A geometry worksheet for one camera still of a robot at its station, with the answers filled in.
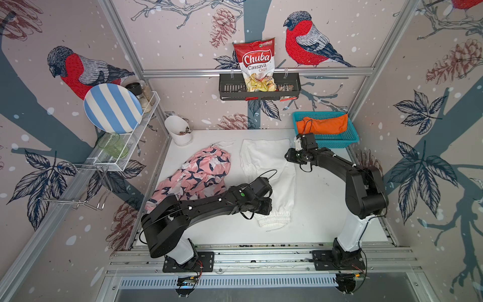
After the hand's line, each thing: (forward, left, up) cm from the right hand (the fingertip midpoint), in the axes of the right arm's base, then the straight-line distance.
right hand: (287, 154), depth 98 cm
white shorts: (+3, +11, -8) cm, 13 cm away
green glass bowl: (-17, +71, +27) cm, 78 cm away
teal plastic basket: (+17, -39, -3) cm, 43 cm away
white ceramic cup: (+18, +64, 0) cm, 66 cm away
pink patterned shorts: (-12, +44, -4) cm, 45 cm away
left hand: (-29, +9, 0) cm, 30 cm away
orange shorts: (+24, -25, -1) cm, 35 cm away
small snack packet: (+20, +3, +28) cm, 35 cm away
